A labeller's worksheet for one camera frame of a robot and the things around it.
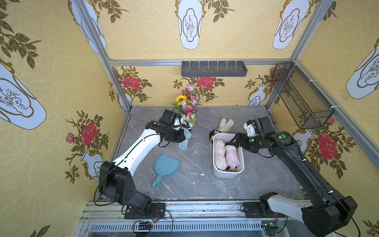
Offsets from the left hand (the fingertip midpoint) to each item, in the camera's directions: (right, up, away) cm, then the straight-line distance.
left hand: (178, 136), depth 84 cm
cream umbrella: (+23, -12, -2) cm, 26 cm away
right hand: (+32, -2, -7) cm, 33 cm away
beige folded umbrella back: (+30, +5, +17) cm, 35 cm away
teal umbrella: (+3, -4, -4) cm, 6 cm away
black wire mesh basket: (+66, +22, -4) cm, 70 cm away
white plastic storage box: (+28, -20, -4) cm, 35 cm away
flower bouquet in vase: (+4, +20, +16) cm, 26 cm away
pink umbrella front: (+30, -11, 0) cm, 32 cm away
